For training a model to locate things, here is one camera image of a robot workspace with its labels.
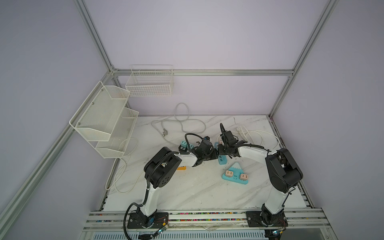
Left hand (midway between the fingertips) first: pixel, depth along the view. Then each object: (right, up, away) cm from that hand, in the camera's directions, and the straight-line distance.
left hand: (218, 153), depth 95 cm
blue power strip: (+2, -3, -2) cm, 4 cm away
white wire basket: (-44, +48, 0) cm, 65 cm away
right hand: (+2, +3, +2) cm, 4 cm away
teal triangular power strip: (+10, -9, -9) cm, 16 cm away
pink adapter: (-1, +9, -16) cm, 18 cm away
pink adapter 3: (+13, -11, -14) cm, 22 cm away
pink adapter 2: (+4, -9, -13) cm, 16 cm away
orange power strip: (-23, -8, -6) cm, 25 cm away
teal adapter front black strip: (-17, +7, -13) cm, 22 cm away
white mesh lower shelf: (-57, +6, -18) cm, 60 cm away
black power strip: (-23, +3, +3) cm, 24 cm away
